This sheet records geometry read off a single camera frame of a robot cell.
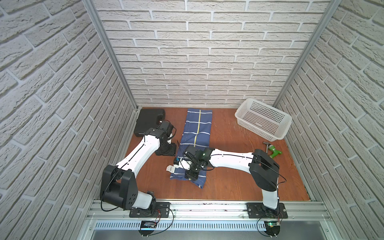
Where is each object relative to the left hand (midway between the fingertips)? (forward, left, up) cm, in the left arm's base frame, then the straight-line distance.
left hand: (171, 150), depth 84 cm
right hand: (-11, -10, -7) cm, 17 cm away
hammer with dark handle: (+9, -62, -8) cm, 64 cm away
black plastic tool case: (+27, +20, -4) cm, 34 cm away
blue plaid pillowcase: (+19, -15, -9) cm, 26 cm away
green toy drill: (+3, -66, -9) cm, 67 cm away
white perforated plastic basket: (+30, -68, -8) cm, 75 cm away
